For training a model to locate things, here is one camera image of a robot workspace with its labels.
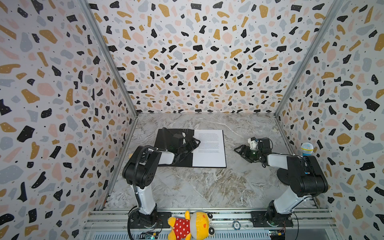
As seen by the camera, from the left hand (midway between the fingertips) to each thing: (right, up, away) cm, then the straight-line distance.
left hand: (197, 142), depth 95 cm
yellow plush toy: (+1, -34, -29) cm, 45 cm away
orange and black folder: (-6, -12, -1) cm, 14 cm away
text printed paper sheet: (+9, -7, +5) cm, 12 cm away
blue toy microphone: (+52, 0, -25) cm, 58 cm away
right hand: (+25, -4, 0) cm, 25 cm away
